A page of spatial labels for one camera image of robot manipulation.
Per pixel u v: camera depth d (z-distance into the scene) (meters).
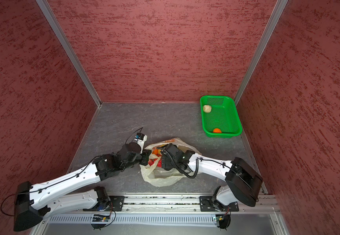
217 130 1.00
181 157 0.66
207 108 1.10
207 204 0.74
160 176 0.71
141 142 0.67
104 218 0.71
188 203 0.76
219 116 1.14
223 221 0.70
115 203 0.75
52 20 0.76
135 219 0.77
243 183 0.42
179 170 0.59
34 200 0.40
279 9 0.72
